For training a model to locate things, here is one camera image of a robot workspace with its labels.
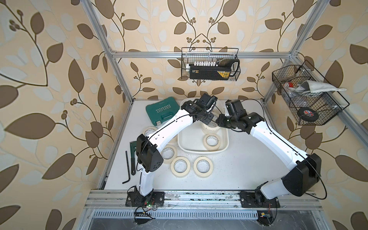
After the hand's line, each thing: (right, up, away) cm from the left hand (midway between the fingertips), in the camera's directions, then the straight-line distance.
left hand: (209, 115), depth 80 cm
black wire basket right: (+52, +8, -7) cm, 53 cm away
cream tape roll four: (-24, -24, +12) cm, 36 cm away
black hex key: (-47, -34, +4) cm, 58 cm away
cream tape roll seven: (-17, -31, +7) cm, 36 cm away
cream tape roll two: (+3, -21, +12) cm, 25 cm away
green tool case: (-33, +2, +27) cm, 43 cm away
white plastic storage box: (-10, -18, +19) cm, 28 cm away
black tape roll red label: (+50, +1, -7) cm, 50 cm away
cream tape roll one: (-3, -31, +7) cm, 32 cm away
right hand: (+5, -3, +2) cm, 6 cm away
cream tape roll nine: (0, -7, -3) cm, 7 cm away
